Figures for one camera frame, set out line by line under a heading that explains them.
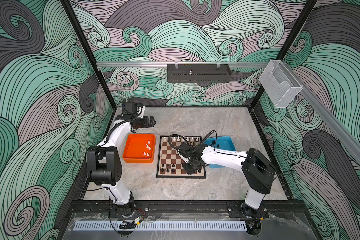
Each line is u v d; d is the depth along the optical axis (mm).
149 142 978
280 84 827
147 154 923
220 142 985
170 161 882
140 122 771
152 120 825
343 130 569
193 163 643
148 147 951
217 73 951
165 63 944
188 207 758
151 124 815
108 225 695
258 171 449
